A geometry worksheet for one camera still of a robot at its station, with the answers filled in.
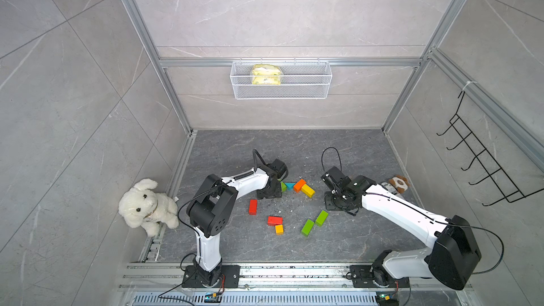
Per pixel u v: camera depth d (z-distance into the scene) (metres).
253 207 0.88
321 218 0.86
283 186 0.94
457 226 0.42
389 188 0.93
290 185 0.95
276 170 0.76
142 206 0.74
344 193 0.58
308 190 0.93
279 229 0.82
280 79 0.88
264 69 0.87
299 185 0.95
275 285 0.73
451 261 0.40
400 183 0.95
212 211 0.49
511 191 0.59
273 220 0.86
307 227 0.83
